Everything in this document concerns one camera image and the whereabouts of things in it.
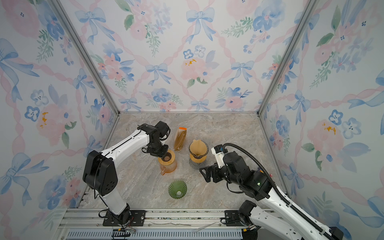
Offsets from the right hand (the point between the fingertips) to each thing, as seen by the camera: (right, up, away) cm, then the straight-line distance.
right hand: (207, 166), depth 70 cm
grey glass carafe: (-4, -5, +18) cm, 19 cm away
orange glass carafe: (-22, -7, +21) cm, 31 cm away
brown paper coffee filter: (-4, +7, +14) cm, 16 cm away
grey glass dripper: (-4, +3, +9) cm, 10 cm away
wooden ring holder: (-20, -1, +13) cm, 24 cm away
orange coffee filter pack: (-15, +11, +26) cm, 32 cm away
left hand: (-24, +3, +16) cm, 29 cm away
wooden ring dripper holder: (-1, 0, +14) cm, 14 cm away
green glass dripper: (-15, -16, +12) cm, 25 cm away
